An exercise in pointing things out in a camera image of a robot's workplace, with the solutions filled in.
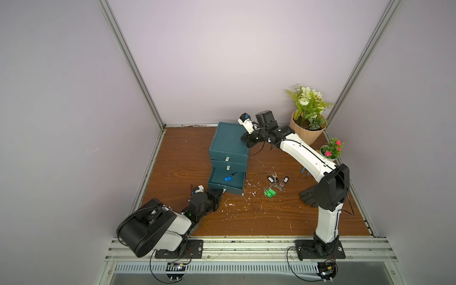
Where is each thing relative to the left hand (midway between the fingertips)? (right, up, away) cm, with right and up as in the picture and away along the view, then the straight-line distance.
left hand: (227, 189), depth 84 cm
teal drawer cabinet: (+1, +17, -3) cm, 17 cm away
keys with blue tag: (+1, +3, +10) cm, 11 cm away
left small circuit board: (-21, -30, -13) cm, 39 cm away
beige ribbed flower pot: (+48, +32, +18) cm, 60 cm away
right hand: (+7, +28, -1) cm, 29 cm away
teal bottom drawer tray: (+3, +2, +10) cm, 10 cm away
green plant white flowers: (+43, +41, +6) cm, 60 cm away
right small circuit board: (+41, -29, -15) cm, 52 cm away
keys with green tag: (+22, -3, +5) cm, 23 cm away
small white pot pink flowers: (+55, +18, +6) cm, 58 cm away
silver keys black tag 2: (+29, -1, +8) cm, 30 cm away
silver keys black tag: (+25, +3, +10) cm, 27 cm away
